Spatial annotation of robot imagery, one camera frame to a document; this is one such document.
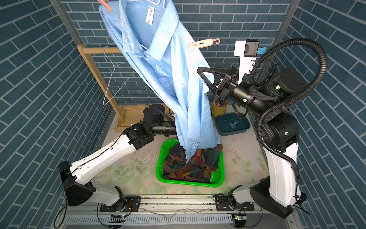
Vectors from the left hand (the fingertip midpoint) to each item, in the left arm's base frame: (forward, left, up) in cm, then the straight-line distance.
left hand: (202, 132), depth 58 cm
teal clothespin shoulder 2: (+34, -31, -36) cm, 59 cm away
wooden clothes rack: (+45, +54, -41) cm, 81 cm away
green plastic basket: (-5, -12, -40) cm, 42 cm away
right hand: (-1, +3, +28) cm, 28 cm away
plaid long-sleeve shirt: (-4, 0, -29) cm, 30 cm away
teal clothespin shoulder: (+31, -28, -36) cm, 55 cm away
